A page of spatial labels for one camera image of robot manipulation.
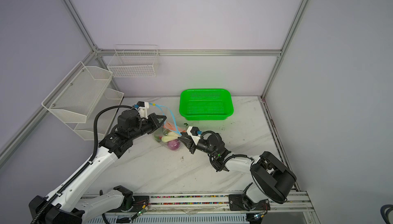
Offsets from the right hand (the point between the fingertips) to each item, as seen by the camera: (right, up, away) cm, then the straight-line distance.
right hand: (179, 136), depth 74 cm
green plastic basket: (+15, +17, +41) cm, 47 cm away
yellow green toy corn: (-15, -4, +15) cm, 22 cm away
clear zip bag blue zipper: (-9, +2, +5) cm, 10 cm away
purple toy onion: (-5, -8, +14) cm, 17 cm away
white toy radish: (-7, -2, +11) cm, 13 cm away
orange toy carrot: (-5, +4, +3) cm, 7 cm away
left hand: (-6, +9, -2) cm, 11 cm away
